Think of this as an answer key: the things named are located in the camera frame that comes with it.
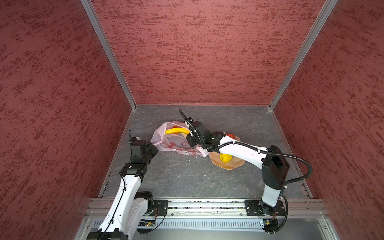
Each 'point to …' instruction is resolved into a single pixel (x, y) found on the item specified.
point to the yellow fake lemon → (225, 158)
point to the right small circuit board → (270, 225)
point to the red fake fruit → (231, 135)
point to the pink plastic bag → (176, 141)
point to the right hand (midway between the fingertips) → (189, 137)
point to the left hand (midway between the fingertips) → (156, 148)
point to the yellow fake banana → (177, 130)
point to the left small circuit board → (146, 222)
